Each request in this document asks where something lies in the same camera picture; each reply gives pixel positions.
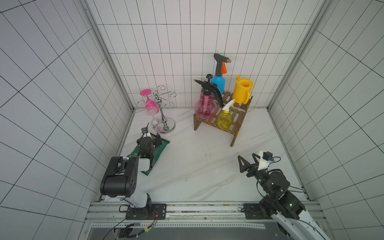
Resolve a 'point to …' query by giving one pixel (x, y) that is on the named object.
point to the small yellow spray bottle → (224, 119)
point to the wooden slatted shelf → (238, 114)
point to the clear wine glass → (156, 124)
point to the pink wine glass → (151, 106)
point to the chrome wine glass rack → (169, 124)
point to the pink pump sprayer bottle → (206, 106)
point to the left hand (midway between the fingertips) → (150, 136)
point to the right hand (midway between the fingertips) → (241, 155)
